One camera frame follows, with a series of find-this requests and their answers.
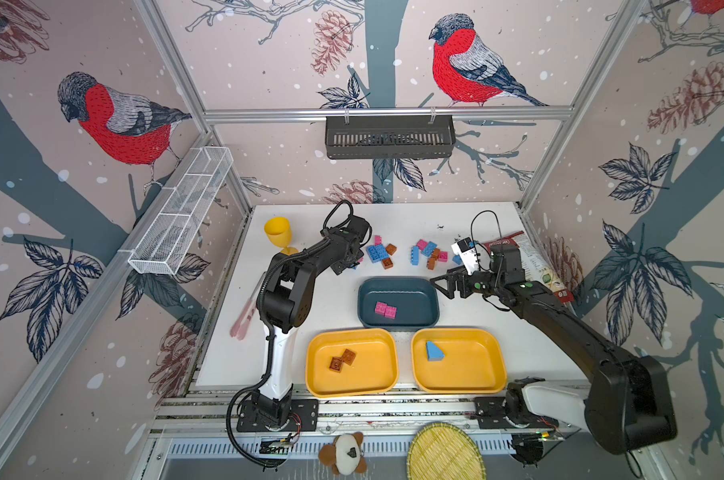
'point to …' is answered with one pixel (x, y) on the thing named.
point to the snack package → (534, 266)
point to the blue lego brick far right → (457, 259)
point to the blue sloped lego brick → (433, 353)
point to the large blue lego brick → (377, 253)
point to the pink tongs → (241, 326)
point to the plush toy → (345, 454)
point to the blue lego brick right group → (427, 250)
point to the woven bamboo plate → (444, 451)
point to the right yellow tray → (474, 361)
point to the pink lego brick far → (378, 240)
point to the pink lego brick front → (380, 308)
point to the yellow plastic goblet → (279, 231)
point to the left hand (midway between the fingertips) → (349, 257)
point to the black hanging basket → (390, 136)
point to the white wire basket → (158, 252)
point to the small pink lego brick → (390, 312)
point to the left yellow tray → (354, 361)
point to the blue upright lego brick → (414, 256)
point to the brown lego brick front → (348, 356)
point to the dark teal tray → (416, 299)
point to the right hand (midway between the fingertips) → (441, 279)
